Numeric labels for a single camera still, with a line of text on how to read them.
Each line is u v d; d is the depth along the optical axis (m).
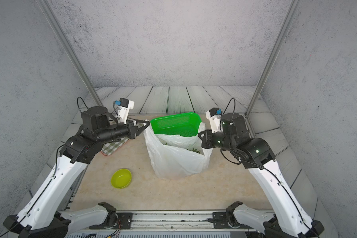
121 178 0.86
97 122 0.45
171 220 0.74
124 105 0.52
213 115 0.53
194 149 0.77
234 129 0.42
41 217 0.36
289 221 0.35
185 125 1.17
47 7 0.70
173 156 0.69
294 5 0.70
